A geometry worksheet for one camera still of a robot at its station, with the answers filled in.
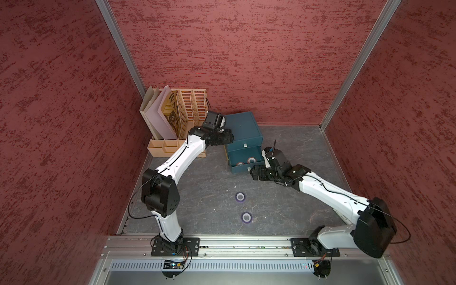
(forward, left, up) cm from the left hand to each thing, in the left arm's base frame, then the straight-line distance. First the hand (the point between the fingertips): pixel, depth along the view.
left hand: (228, 141), depth 86 cm
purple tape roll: (-21, -6, -20) cm, 30 cm away
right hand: (-14, -14, -9) cm, 22 cm away
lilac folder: (+13, +40, +4) cm, 42 cm away
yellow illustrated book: (+20, +34, +1) cm, 40 cm away
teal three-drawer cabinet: (-3, -9, -5) cm, 10 cm away
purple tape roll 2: (-30, -9, -21) cm, 38 cm away
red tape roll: (-2, -12, -13) cm, 18 cm away
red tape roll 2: (-6, -5, -13) cm, 15 cm away
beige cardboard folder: (+23, +43, +9) cm, 50 cm away
